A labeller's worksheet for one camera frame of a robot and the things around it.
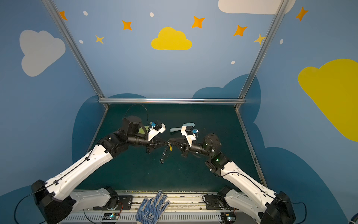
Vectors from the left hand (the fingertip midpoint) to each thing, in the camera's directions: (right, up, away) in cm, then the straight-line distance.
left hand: (168, 142), depth 66 cm
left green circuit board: (-31, -39, +5) cm, 50 cm away
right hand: (+2, +3, -2) cm, 4 cm away
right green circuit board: (+31, -40, +6) cm, 51 cm away
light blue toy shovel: (+15, +7, +42) cm, 45 cm away
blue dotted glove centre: (-10, -37, +6) cm, 39 cm away
